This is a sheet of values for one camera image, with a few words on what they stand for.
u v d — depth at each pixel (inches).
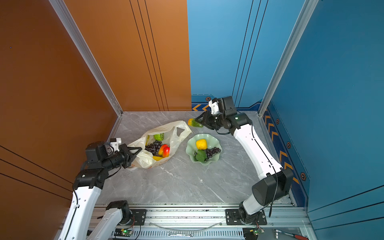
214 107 27.3
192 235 27.3
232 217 28.5
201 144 37.0
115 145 26.2
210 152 36.7
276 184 15.7
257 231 27.4
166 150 35.8
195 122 28.6
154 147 36.4
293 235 26.7
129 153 25.4
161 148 37.0
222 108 22.9
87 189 18.3
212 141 38.0
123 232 27.9
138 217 29.1
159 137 38.0
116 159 23.7
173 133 35.9
